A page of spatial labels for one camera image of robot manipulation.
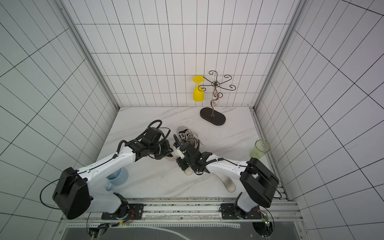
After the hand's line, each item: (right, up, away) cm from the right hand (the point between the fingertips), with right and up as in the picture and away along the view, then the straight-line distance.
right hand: (180, 154), depth 86 cm
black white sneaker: (-7, +5, -14) cm, 17 cm away
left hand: (-4, +2, -5) cm, 7 cm away
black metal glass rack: (+19, +25, +29) cm, 43 cm away
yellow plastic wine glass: (+11, +39, +11) cm, 42 cm away
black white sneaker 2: (+3, +11, +8) cm, 14 cm away
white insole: (+6, -8, -4) cm, 11 cm away
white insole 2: (+28, -15, -3) cm, 32 cm away
